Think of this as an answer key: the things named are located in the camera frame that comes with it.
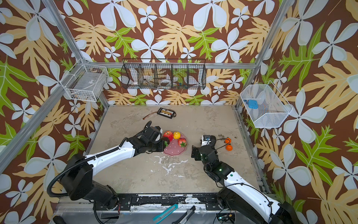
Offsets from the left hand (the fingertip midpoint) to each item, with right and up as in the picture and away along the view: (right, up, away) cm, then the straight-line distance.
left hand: (167, 144), depth 85 cm
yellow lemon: (+6, +4, +11) cm, 13 cm away
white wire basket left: (-52, +39, +2) cm, 65 cm away
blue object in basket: (+53, +25, +1) cm, 59 cm away
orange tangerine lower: (+42, -4, +11) cm, 44 cm away
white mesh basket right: (+60, +24, -1) cm, 65 cm away
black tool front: (+9, -35, -16) cm, 39 cm away
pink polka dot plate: (+3, -4, +10) cm, 12 cm away
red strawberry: (+10, 0, +7) cm, 12 cm away
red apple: (+1, +5, +9) cm, 10 cm away
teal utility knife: (0, -33, -14) cm, 36 cm away
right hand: (+18, 0, -3) cm, 18 cm away
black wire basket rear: (-4, +48, +13) cm, 50 cm away
